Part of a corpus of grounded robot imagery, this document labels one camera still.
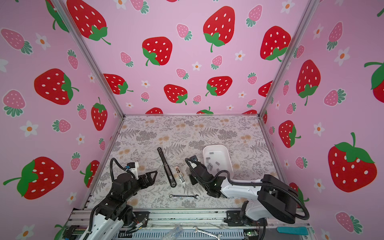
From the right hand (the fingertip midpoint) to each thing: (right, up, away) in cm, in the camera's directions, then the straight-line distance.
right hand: (189, 169), depth 83 cm
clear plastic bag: (-7, -27, -14) cm, 31 cm away
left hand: (-21, -2, -3) cm, 21 cm away
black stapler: (-10, -8, +1) cm, 13 cm away
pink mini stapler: (-6, -5, +4) cm, 9 cm away
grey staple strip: (+17, +1, +10) cm, 20 cm away
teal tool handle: (+51, -26, -13) cm, 59 cm away
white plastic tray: (+18, +4, +13) cm, 22 cm away
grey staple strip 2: (+14, +7, +16) cm, 22 cm away
